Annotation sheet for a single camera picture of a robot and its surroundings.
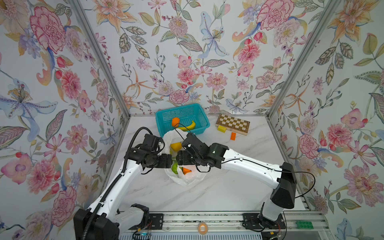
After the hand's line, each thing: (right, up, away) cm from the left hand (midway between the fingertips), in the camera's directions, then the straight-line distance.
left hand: (168, 162), depth 78 cm
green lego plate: (+67, -29, -6) cm, 73 cm away
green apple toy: (+2, -5, +8) cm, 10 cm away
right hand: (+7, +3, -3) cm, 8 cm away
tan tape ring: (+19, -31, -5) cm, 37 cm away
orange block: (+42, +13, +29) cm, 53 cm away
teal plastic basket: (+8, +28, +40) cm, 50 cm away
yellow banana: (+11, +19, +34) cm, 41 cm away
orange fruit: (0, +24, +32) cm, 40 cm away
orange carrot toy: (+9, -6, +7) cm, 13 cm away
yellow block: (+35, +18, +32) cm, 51 cm away
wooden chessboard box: (+44, +21, +35) cm, 60 cm away
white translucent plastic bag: (+10, -8, +3) cm, 13 cm away
